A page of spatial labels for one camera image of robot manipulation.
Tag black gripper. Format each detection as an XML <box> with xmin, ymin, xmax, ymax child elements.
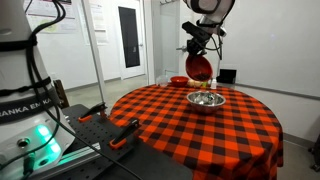
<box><xmin>186</xmin><ymin>36</ymin><xmax>211</xmax><ymax>59</ymax></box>

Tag red bowl with dark contents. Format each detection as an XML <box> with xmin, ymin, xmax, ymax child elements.
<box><xmin>185</xmin><ymin>54</ymin><xmax>214</xmax><ymax>82</ymax></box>

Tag empty red bowl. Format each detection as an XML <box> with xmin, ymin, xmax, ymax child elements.
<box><xmin>169</xmin><ymin>75</ymin><xmax>190</xmax><ymax>88</ymax></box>

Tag silver metal bowl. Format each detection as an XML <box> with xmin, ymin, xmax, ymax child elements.
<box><xmin>186</xmin><ymin>90</ymin><xmax>227</xmax><ymax>116</ymax></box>

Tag tray of beige eggs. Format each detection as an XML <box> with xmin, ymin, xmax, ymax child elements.
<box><xmin>187</xmin><ymin>79</ymin><xmax>204</xmax><ymax>89</ymax></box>

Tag clear plastic measuring cup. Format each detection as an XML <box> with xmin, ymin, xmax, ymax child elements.
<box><xmin>155</xmin><ymin>74</ymin><xmax>170</xmax><ymax>88</ymax></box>

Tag white door with dark window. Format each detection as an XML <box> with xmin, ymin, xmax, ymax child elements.
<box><xmin>114</xmin><ymin>0</ymin><xmax>148</xmax><ymax>81</ymax></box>

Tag red black plaid tablecloth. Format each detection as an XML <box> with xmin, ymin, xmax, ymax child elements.
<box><xmin>109</xmin><ymin>83</ymin><xmax>285</xmax><ymax>180</ymax></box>

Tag white paper notice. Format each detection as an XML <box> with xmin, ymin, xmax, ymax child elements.
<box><xmin>88</xmin><ymin>2</ymin><xmax>110</xmax><ymax>45</ymax></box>

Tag black clamp with orange tip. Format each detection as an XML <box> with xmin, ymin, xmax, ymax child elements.
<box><xmin>77</xmin><ymin>101</ymin><xmax>109</xmax><ymax>124</ymax></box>
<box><xmin>109</xmin><ymin>118</ymin><xmax>141</xmax><ymax>150</ymax></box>

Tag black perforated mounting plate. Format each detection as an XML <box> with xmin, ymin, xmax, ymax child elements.
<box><xmin>49</xmin><ymin>103</ymin><xmax>194</xmax><ymax>180</ymax></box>

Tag black office chair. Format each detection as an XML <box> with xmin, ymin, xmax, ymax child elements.
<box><xmin>307</xmin><ymin>133</ymin><xmax>320</xmax><ymax>173</ymax></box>

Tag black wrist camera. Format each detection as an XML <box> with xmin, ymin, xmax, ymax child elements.
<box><xmin>181</xmin><ymin>21</ymin><xmax>212</xmax><ymax>40</ymax></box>

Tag black wall-mounted tray box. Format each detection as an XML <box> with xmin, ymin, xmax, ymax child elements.
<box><xmin>216</xmin><ymin>68</ymin><xmax>238</xmax><ymax>85</ymax></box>

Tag aluminium vertical post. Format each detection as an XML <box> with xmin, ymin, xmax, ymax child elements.
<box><xmin>81</xmin><ymin>0</ymin><xmax>110</xmax><ymax>108</ymax></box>

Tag wall poster with coloured print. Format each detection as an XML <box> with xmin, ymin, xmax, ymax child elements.
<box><xmin>23</xmin><ymin>0</ymin><xmax>80</xmax><ymax>35</ymax></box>

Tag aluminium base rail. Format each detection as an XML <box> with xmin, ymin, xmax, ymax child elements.
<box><xmin>39</xmin><ymin>143</ymin><xmax>103</xmax><ymax>176</ymax></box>

